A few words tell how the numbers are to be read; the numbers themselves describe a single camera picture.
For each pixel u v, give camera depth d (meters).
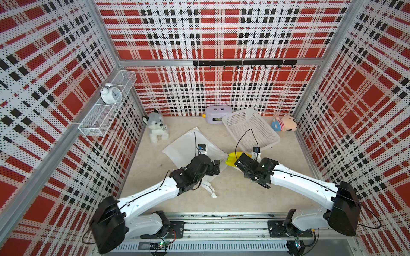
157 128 0.97
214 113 1.12
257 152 0.71
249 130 0.69
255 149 0.71
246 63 0.90
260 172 0.54
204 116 1.15
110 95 0.70
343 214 0.39
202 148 0.69
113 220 0.39
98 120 0.91
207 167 0.60
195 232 0.73
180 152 0.98
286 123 1.09
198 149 0.69
